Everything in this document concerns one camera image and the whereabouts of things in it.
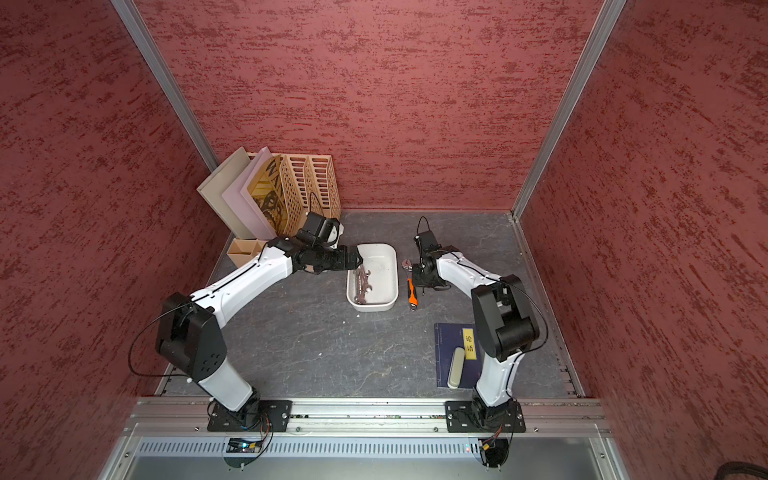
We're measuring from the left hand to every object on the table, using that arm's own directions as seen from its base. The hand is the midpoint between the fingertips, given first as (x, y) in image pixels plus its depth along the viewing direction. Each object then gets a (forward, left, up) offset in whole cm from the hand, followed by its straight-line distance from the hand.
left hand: (347, 266), depth 86 cm
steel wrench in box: (+1, -4, -14) cm, 15 cm away
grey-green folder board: (+20, +40, +14) cm, 47 cm away
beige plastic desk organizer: (+40, +19, -3) cm, 45 cm away
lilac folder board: (+18, +34, +11) cm, 40 cm away
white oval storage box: (+13, -10, -15) cm, 22 cm away
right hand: (+1, -23, -12) cm, 26 cm away
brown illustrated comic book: (+26, +29, +6) cm, 39 cm away
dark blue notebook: (-15, -31, -15) cm, 37 cm away
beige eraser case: (-25, -31, -12) cm, 42 cm away
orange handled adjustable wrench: (-2, -20, -14) cm, 24 cm away
